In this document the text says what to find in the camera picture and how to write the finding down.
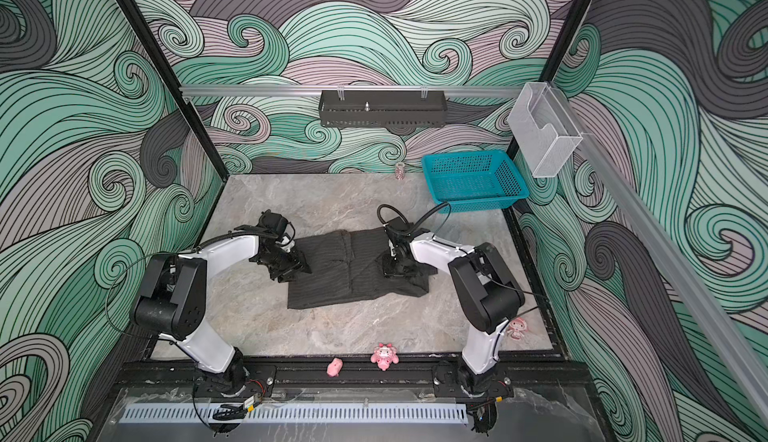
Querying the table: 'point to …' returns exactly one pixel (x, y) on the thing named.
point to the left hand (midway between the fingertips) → (307, 270)
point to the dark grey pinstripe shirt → (346, 268)
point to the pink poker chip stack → (400, 170)
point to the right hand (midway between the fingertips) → (390, 274)
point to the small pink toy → (335, 367)
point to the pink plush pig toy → (384, 355)
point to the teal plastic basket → (474, 181)
